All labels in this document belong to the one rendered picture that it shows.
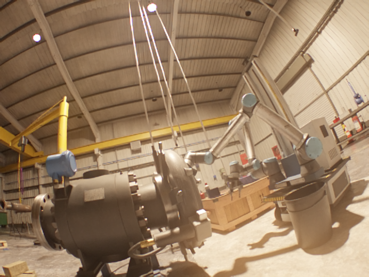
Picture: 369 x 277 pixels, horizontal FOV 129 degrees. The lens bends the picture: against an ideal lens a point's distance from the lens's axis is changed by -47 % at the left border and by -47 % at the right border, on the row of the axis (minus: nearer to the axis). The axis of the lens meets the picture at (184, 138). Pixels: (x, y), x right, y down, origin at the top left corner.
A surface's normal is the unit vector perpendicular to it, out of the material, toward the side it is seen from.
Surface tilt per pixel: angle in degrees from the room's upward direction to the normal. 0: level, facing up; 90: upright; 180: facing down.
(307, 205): 93
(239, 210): 90
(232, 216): 90
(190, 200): 91
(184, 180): 75
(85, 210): 80
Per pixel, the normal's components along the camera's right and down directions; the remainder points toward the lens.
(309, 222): -0.68, 0.00
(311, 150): -0.31, -0.15
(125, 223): 0.29, -0.22
